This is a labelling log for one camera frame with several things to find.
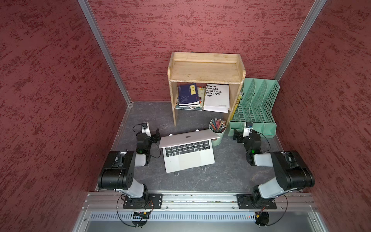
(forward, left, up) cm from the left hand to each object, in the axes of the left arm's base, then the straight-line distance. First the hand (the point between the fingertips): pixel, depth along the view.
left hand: (151, 131), depth 94 cm
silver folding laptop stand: (-25, -18, -7) cm, 32 cm away
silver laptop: (-14, -25, 0) cm, 28 cm away
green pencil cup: (-6, -44, -2) cm, 44 cm away
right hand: (+1, -60, +1) cm, 60 cm away
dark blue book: (+18, -24, +17) cm, 34 cm away
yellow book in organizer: (+15, -58, +8) cm, 60 cm away
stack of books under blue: (+9, -29, +15) cm, 34 cm away
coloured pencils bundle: (+1, -43, +6) cm, 44 cm away
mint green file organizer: (+26, -78, -1) cm, 82 cm away
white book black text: (+15, -43, +17) cm, 49 cm away
